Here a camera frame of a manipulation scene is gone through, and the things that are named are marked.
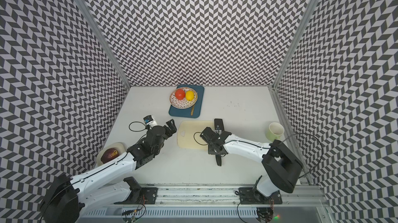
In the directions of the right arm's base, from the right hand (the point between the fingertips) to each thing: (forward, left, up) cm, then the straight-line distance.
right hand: (216, 151), depth 85 cm
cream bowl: (+4, +56, -1) cm, 56 cm away
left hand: (+10, +26, +12) cm, 31 cm away
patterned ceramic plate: (+35, +23, -1) cm, 42 cm away
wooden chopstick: (+29, +15, -2) cm, 33 cm away
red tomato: (+40, +25, +3) cm, 47 cm away
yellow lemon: (+39, +18, +2) cm, 43 cm away
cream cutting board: (+13, +17, -3) cm, 22 cm away
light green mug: (+9, -34, +4) cm, 35 cm away
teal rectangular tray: (+27, +19, -1) cm, 33 cm away
